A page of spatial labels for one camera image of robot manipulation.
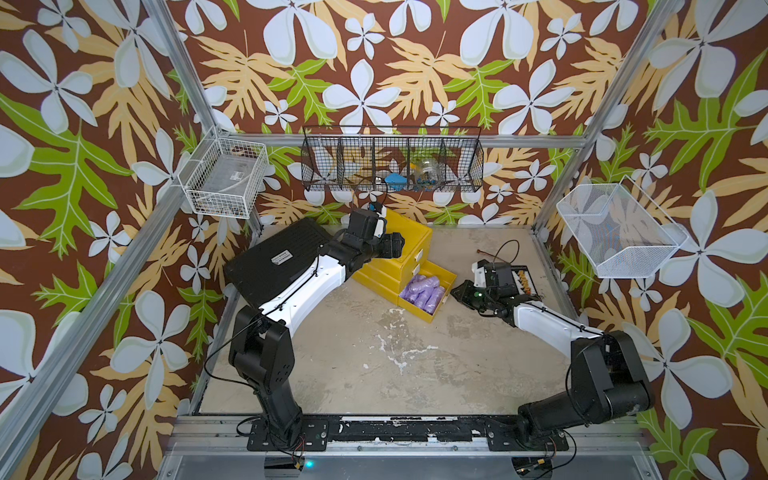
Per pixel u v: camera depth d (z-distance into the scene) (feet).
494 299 2.31
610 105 2.75
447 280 3.39
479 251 3.75
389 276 2.87
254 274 3.31
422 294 3.15
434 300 3.13
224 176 2.83
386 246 2.46
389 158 3.22
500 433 2.45
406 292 3.17
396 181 3.11
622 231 2.64
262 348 1.49
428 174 3.17
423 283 3.15
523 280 3.40
